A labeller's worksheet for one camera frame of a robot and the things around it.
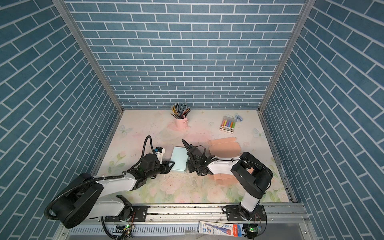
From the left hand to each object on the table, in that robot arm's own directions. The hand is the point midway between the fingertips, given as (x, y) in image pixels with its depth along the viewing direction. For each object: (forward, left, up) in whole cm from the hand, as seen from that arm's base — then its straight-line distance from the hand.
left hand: (174, 164), depth 87 cm
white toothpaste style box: (-31, -25, -2) cm, 40 cm away
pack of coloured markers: (+32, -37, -2) cm, 49 cm away
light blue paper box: (+5, -3, 0) cm, 6 cm away
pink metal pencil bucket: (+29, -3, +2) cm, 29 cm away
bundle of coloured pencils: (+36, -2, +7) cm, 37 cm away
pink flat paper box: (+15, -33, -6) cm, 36 cm away
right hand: (+2, -8, -2) cm, 8 cm away
